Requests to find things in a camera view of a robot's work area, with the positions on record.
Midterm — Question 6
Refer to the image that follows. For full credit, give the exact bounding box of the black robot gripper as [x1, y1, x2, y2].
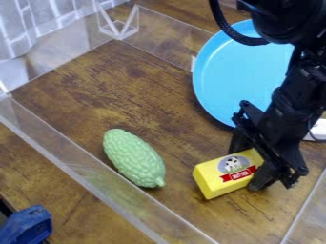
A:
[229, 88, 324, 192]

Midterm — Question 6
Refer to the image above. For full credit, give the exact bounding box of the yellow butter brick toy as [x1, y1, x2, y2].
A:
[193, 149, 262, 199]

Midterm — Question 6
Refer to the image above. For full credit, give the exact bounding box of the blue round plastic tray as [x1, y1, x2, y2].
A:
[193, 30, 293, 128]

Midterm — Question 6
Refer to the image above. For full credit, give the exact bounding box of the green bitter gourd toy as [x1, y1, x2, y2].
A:
[103, 129, 166, 188]

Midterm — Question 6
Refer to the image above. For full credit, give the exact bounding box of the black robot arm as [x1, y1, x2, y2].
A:
[230, 0, 326, 191]

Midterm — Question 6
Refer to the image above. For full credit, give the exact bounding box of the white plastic object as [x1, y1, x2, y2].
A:
[305, 118, 326, 142]

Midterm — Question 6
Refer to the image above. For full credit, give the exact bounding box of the grey checkered curtain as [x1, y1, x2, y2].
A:
[0, 0, 129, 63]

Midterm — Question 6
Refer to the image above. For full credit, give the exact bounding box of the black braided cable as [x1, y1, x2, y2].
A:
[208, 0, 270, 47]

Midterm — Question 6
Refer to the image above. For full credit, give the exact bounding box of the clear acrylic enclosure wall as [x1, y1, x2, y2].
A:
[0, 0, 326, 244]

